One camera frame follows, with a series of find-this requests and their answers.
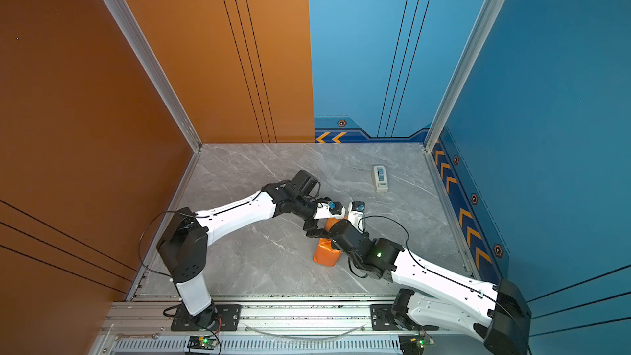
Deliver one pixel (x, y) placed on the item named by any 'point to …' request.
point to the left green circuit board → (202, 343)
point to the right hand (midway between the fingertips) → (337, 230)
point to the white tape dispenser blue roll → (380, 178)
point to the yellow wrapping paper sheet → (325, 254)
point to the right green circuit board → (414, 344)
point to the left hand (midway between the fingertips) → (336, 219)
